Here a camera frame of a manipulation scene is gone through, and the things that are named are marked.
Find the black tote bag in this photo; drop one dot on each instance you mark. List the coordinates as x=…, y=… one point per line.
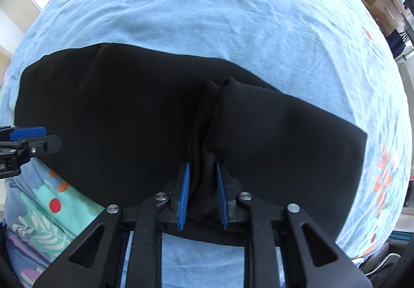
x=399, y=43

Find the black office chair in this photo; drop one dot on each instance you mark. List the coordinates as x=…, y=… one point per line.
x=385, y=265

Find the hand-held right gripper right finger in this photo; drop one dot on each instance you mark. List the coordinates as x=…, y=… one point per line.
x=222, y=197

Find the black pants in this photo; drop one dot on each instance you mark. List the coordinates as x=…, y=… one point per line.
x=129, y=113

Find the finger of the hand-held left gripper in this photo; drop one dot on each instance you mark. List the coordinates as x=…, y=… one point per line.
x=27, y=132
x=45, y=144

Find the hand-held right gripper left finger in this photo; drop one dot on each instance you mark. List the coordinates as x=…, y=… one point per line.
x=183, y=197

